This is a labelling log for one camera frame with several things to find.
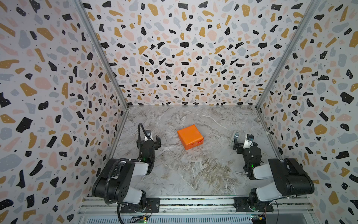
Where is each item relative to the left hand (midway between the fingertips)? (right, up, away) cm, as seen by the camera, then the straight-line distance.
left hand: (150, 136), depth 90 cm
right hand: (+62, -2, 0) cm, 62 cm away
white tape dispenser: (+58, 0, +7) cm, 59 cm away
